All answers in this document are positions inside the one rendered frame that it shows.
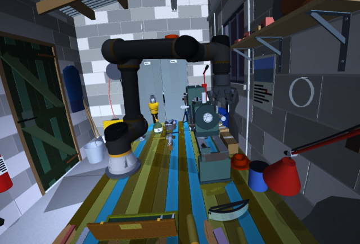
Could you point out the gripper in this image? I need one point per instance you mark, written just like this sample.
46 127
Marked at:
221 81

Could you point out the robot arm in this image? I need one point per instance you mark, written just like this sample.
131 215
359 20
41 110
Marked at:
129 86

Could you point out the green round handwheel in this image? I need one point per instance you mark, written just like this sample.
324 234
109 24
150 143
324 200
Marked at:
206 118

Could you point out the red lever with black knob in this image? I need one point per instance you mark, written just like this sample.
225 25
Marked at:
205 76

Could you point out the green lathe body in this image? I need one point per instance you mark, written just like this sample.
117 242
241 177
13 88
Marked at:
214 168

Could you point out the blue bin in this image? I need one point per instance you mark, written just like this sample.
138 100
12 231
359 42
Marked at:
224 113

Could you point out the white round knob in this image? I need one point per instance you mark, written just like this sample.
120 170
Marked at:
223 118

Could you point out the green pillar drill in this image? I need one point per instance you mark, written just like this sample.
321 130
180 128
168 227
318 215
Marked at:
194 93

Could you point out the white vertical pipe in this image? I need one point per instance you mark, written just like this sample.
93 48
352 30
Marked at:
247 64

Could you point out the brown cardboard box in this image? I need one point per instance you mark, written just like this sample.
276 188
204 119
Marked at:
229 140

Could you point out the dark framed window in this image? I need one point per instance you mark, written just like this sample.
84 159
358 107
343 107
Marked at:
234 50

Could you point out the grey metal cabinet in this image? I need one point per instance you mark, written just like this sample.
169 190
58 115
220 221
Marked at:
168 86

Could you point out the red small box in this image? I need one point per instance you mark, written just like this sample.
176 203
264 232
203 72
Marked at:
246 35
267 21

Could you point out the red round cap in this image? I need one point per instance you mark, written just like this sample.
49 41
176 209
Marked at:
240 161

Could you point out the yellow and grey bottle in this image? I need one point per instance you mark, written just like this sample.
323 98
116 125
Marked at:
153 106

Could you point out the green bottle with white label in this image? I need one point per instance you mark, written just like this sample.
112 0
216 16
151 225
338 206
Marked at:
157 127

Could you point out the orange round lamp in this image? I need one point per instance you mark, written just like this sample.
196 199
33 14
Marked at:
171 36

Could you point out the blue cup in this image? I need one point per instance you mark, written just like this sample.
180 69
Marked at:
257 177

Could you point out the red desk lamp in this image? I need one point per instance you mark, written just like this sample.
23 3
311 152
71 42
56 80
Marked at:
282 177

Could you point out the grey round disc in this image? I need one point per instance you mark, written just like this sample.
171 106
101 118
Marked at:
112 71

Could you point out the clear safety glasses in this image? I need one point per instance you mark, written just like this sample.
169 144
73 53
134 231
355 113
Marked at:
229 212

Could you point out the yellow box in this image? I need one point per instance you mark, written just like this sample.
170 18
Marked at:
111 123

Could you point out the wooden broom stick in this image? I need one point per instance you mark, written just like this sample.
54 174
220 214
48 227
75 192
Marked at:
90 117

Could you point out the olive round rod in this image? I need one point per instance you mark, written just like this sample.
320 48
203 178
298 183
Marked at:
242 235
191 228

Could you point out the purple flat block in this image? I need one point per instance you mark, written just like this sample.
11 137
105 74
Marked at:
220 235

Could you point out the white bucket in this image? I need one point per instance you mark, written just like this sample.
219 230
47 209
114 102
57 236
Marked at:
94 151

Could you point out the wooden case with green lining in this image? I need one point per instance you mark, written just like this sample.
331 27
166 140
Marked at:
135 225

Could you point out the dark grey rounded block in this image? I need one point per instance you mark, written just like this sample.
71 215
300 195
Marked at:
332 218

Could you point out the green wooden door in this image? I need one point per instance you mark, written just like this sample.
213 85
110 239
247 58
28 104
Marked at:
33 109

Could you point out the grey metal strip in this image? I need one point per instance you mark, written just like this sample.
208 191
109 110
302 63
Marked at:
83 235

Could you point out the brown wooden strip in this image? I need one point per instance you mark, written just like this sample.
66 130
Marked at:
67 235

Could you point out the blue and grey wall poster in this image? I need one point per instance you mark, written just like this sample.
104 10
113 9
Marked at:
263 82

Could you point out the wooden wall shelf with brackets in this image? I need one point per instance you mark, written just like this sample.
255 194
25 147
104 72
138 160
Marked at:
298 22

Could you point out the blue wall cylinder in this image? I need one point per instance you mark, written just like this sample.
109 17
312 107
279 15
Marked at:
72 88

